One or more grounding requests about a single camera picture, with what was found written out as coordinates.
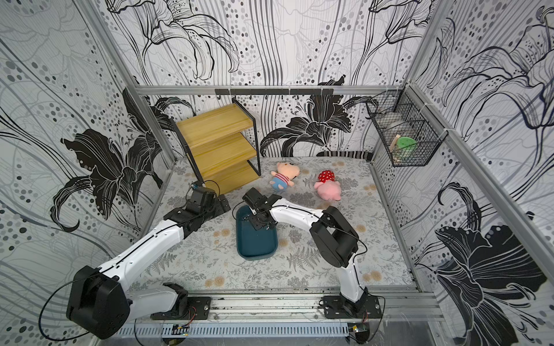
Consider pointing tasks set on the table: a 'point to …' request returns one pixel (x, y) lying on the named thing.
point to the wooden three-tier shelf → (222, 147)
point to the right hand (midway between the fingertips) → (261, 217)
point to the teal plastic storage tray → (252, 244)
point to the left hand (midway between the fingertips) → (222, 208)
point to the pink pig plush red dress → (327, 187)
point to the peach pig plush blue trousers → (286, 172)
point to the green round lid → (404, 141)
